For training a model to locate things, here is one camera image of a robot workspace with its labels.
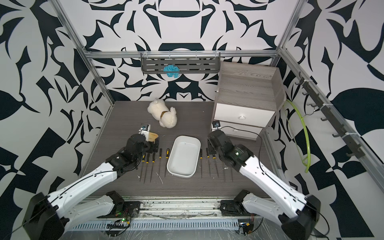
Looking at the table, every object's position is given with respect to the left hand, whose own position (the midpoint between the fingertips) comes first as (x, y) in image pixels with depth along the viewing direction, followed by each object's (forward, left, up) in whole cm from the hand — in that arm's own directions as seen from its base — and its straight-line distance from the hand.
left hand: (150, 133), depth 81 cm
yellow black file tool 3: (-8, +1, -17) cm, 19 cm away
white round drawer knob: (+5, -49, +5) cm, 50 cm away
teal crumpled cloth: (+35, -12, +15) cm, 40 cm away
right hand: (-5, -33, +2) cm, 33 cm away
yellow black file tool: (-6, -7, -18) cm, 20 cm away
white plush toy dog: (+17, -7, -9) cm, 21 cm away
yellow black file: (-16, -44, -19) cm, 51 cm away
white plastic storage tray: (-6, -17, -17) cm, 25 cm away
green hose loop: (-20, -71, +9) cm, 74 cm away
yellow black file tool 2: (-3, -3, -16) cm, 17 cm away
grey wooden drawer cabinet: (+11, -52, +14) cm, 55 cm away
